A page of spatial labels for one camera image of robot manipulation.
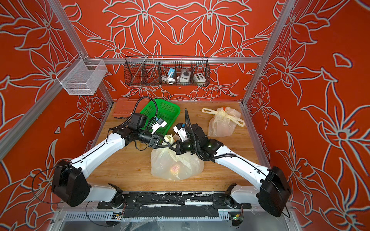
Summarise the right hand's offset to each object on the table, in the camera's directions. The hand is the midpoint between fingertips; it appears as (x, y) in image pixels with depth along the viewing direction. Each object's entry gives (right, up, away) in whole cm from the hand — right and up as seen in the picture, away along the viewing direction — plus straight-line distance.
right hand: (166, 149), depth 70 cm
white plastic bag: (+34, +13, +18) cm, 40 cm away
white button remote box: (+19, +42, +25) cm, 53 cm away
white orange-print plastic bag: (-1, -9, +5) cm, 11 cm away
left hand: (+1, +2, 0) cm, 3 cm away
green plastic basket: (-4, +17, -3) cm, 17 cm away
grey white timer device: (+10, +42, +21) cm, 48 cm away
